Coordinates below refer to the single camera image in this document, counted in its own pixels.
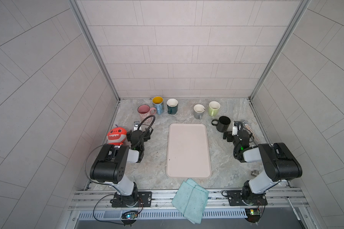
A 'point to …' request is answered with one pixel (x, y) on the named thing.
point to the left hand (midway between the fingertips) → (141, 126)
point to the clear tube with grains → (254, 135)
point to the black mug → (222, 124)
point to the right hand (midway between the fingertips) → (230, 127)
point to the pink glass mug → (144, 111)
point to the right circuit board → (253, 214)
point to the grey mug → (198, 110)
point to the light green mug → (213, 108)
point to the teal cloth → (191, 201)
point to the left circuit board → (129, 218)
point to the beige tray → (188, 154)
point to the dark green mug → (172, 106)
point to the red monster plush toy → (116, 136)
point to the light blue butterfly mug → (157, 102)
